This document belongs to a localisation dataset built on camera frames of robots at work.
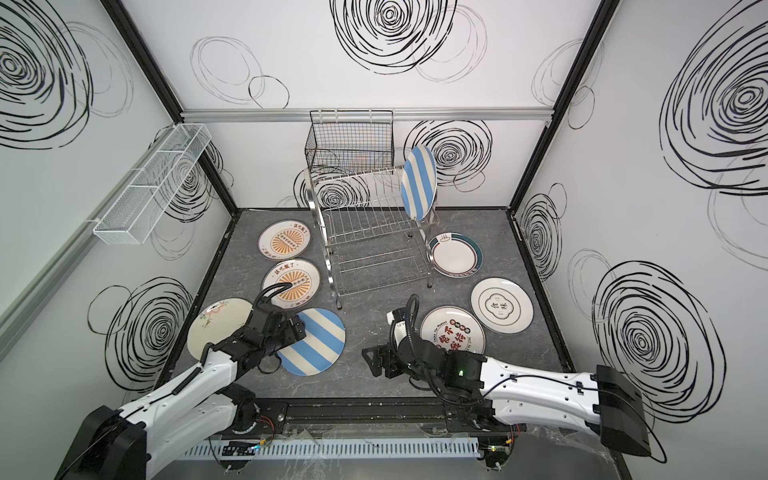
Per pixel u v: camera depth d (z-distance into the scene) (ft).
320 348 2.78
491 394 1.65
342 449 3.16
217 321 2.95
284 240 3.59
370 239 2.43
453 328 2.91
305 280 3.25
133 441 1.30
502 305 3.08
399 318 2.19
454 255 3.47
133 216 2.38
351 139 3.16
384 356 2.12
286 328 2.60
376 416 2.47
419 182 2.55
